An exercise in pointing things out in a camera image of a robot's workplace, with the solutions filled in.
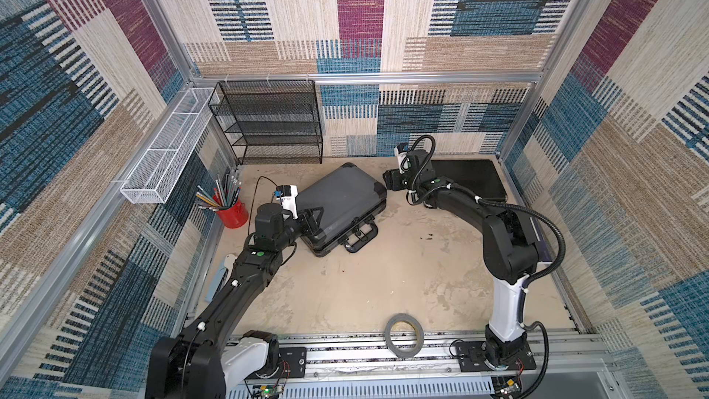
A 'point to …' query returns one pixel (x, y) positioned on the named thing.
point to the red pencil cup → (235, 216)
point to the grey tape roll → (419, 332)
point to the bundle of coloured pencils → (224, 194)
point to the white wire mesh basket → (156, 173)
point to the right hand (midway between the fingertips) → (397, 175)
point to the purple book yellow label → (543, 246)
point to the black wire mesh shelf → (272, 118)
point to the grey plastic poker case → (352, 199)
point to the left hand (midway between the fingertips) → (319, 210)
